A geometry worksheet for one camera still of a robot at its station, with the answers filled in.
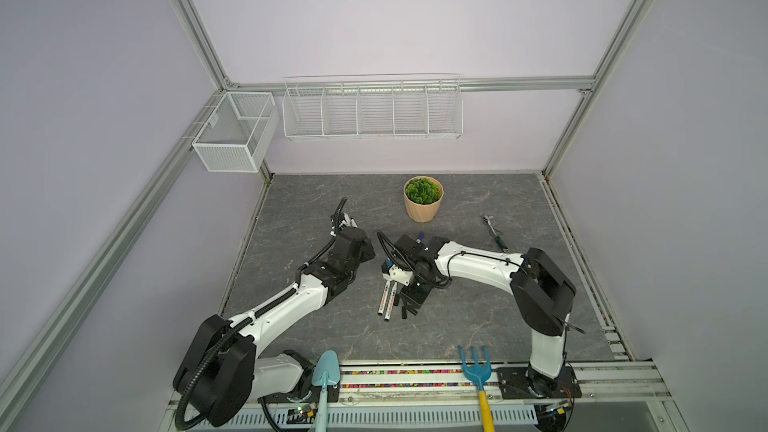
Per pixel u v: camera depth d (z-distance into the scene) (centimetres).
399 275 80
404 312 85
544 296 48
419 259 65
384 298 87
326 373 74
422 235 104
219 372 40
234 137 96
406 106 107
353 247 65
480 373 75
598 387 75
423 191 99
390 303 87
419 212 100
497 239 101
